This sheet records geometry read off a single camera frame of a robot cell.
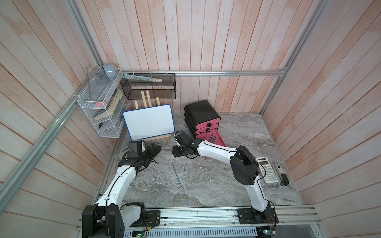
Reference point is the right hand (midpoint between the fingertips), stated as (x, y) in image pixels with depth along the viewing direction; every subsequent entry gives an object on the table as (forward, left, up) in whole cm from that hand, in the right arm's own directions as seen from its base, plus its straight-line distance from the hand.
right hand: (173, 152), depth 92 cm
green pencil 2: (+14, -27, -5) cm, 31 cm away
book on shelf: (+6, +33, +29) cm, 44 cm away
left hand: (-4, +9, +6) cm, 11 cm away
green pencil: (+16, -26, -4) cm, 31 cm away
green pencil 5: (-12, -2, -6) cm, 14 cm away
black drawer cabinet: (+23, -15, +11) cm, 30 cm away
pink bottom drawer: (+13, -21, -1) cm, 25 cm away
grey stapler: (-14, -64, -4) cm, 65 cm away
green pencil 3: (+11, -26, -4) cm, 29 cm away
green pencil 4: (+15, -28, -5) cm, 32 cm away
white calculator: (-9, -57, -5) cm, 58 cm away
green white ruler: (+36, +21, +30) cm, 51 cm away
